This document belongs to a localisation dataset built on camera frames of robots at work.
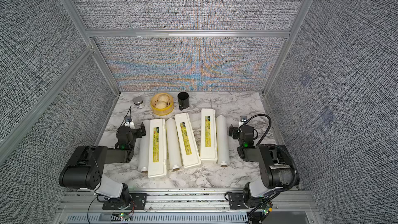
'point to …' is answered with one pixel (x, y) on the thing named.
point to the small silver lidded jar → (138, 101)
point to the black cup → (183, 100)
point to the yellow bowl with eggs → (162, 104)
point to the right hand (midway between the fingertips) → (240, 121)
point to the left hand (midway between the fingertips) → (136, 122)
